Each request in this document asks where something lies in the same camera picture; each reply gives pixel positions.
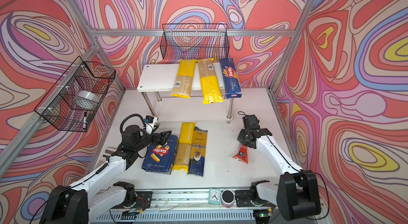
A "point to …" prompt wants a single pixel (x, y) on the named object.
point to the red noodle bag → (242, 155)
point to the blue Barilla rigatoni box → (160, 158)
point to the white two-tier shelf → (156, 80)
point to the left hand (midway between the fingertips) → (165, 128)
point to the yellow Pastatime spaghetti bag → (183, 146)
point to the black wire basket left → (56, 109)
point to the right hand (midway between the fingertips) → (244, 141)
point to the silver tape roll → (86, 100)
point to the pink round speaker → (228, 197)
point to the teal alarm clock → (214, 196)
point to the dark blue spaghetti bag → (197, 157)
